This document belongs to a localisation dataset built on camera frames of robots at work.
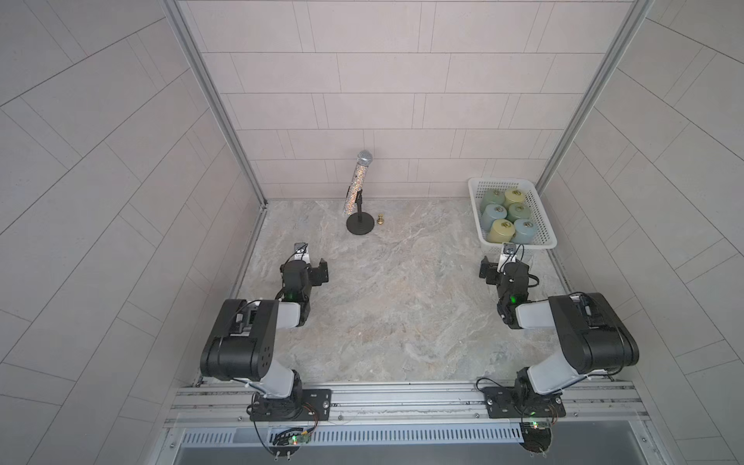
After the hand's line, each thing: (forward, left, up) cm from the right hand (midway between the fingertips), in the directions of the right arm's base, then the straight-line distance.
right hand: (498, 254), depth 94 cm
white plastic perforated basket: (+7, -16, 0) cm, 17 cm away
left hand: (+3, +62, +1) cm, 62 cm away
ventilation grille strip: (-46, +19, -6) cm, 51 cm away
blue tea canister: (+16, -1, +3) cm, 16 cm away
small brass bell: (+20, +38, -2) cm, 43 cm away
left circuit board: (-46, +62, -2) cm, 77 cm away
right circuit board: (-48, +4, -7) cm, 48 cm away
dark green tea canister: (+15, -11, +3) cm, 19 cm away
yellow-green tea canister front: (+7, -2, +3) cm, 8 cm away
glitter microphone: (+18, +45, +19) cm, 52 cm away
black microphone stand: (+19, +46, -2) cm, 50 cm away
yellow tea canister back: (+23, -12, +4) cm, 26 cm away
